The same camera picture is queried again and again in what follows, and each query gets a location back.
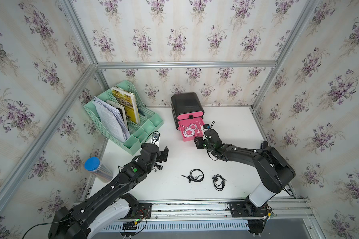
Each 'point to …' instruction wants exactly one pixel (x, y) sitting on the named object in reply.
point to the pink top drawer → (190, 115)
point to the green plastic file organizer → (139, 133)
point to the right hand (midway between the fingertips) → (196, 140)
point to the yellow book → (127, 99)
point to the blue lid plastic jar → (94, 165)
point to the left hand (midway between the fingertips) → (161, 146)
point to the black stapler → (264, 145)
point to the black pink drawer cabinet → (187, 111)
